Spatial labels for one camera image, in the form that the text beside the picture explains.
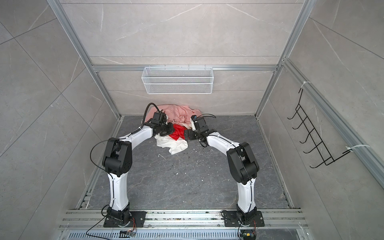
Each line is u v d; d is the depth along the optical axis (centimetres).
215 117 76
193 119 86
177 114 106
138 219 73
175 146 99
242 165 53
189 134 86
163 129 86
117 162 55
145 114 78
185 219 74
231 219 73
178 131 100
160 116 81
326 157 59
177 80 101
